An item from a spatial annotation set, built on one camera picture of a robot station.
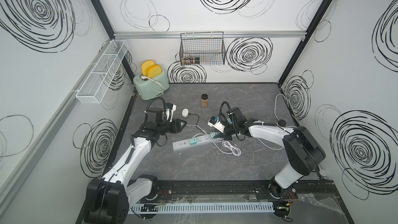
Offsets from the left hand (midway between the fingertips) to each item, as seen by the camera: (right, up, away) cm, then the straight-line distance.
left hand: (182, 122), depth 81 cm
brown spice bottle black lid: (+12, +11, +19) cm, 25 cm away
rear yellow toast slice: (-27, +34, +21) cm, 49 cm away
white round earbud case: (-1, +3, +20) cm, 20 cm away
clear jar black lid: (+57, -2, +8) cm, 58 cm away
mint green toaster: (-26, +20, +23) cm, 40 cm away
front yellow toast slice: (-21, +31, +19) cm, 42 cm away
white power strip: (+1, -13, +6) cm, 14 cm away
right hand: (+19, -7, +8) cm, 22 cm away
